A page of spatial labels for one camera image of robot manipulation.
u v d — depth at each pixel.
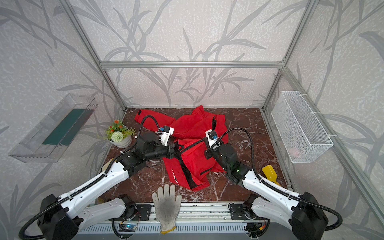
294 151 0.73
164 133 0.67
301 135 0.62
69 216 0.39
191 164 0.72
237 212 0.74
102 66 0.94
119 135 0.85
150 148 0.60
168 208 0.75
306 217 0.39
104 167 0.88
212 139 0.63
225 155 0.56
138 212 0.73
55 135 0.66
